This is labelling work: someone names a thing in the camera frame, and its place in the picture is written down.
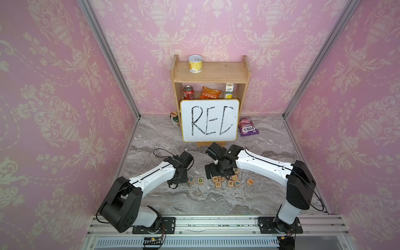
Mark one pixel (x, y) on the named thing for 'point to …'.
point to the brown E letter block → (215, 178)
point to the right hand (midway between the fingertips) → (214, 175)
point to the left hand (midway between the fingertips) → (181, 180)
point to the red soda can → (188, 92)
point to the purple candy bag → (246, 126)
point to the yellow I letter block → (234, 177)
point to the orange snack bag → (208, 93)
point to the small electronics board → (152, 241)
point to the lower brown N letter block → (230, 183)
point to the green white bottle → (174, 118)
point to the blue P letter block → (237, 183)
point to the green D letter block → (200, 181)
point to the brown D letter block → (217, 184)
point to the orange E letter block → (250, 182)
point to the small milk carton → (229, 90)
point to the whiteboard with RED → (209, 120)
